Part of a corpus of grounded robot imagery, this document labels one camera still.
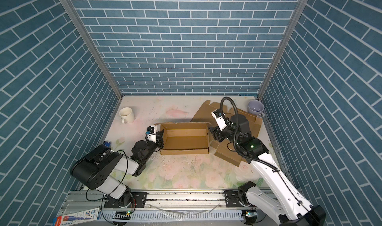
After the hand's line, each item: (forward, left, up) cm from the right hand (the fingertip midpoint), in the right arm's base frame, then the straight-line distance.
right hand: (212, 121), depth 73 cm
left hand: (+2, +28, -15) cm, 32 cm away
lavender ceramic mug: (+29, -32, -20) cm, 48 cm away
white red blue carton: (-42, +59, -24) cm, 76 cm away
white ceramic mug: (+12, +55, -15) cm, 59 cm away
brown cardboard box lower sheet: (-1, -9, -28) cm, 29 cm away
